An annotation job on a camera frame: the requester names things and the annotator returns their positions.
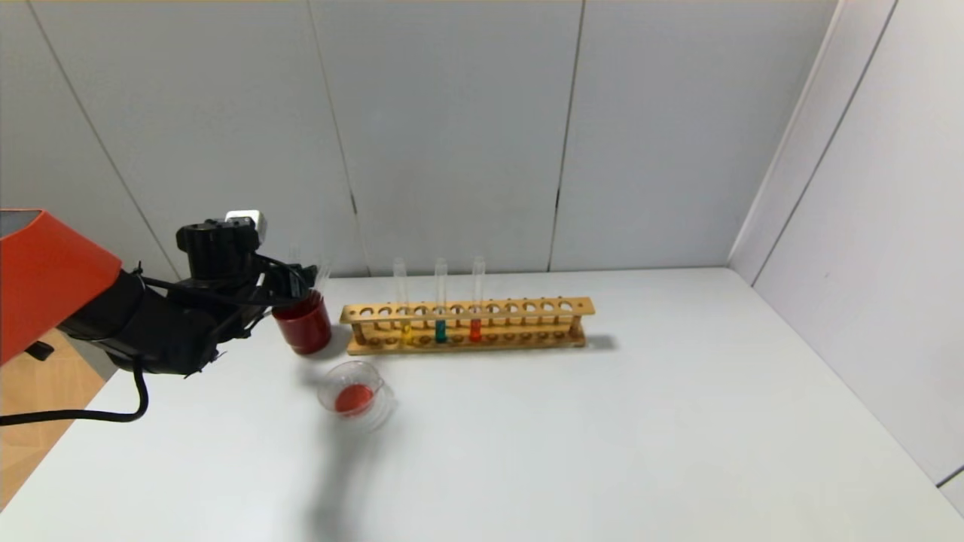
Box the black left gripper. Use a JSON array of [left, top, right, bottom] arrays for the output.
[[261, 262, 318, 301]]

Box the yellow pigment glass test tube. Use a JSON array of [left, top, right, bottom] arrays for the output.
[[391, 258, 413, 346]]

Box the teal pigment glass test tube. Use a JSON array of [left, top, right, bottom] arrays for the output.
[[435, 258, 449, 344]]

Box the wooden test tube rack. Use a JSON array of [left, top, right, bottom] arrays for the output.
[[340, 297, 596, 356]]

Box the dark red cup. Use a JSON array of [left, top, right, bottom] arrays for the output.
[[273, 290, 333, 356]]

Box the clear glass beaker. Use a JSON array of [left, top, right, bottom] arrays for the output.
[[318, 360, 397, 433]]

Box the thin black cable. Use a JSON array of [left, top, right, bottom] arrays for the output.
[[134, 260, 302, 311]]

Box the thick black cable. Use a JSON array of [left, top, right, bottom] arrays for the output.
[[0, 360, 149, 427]]

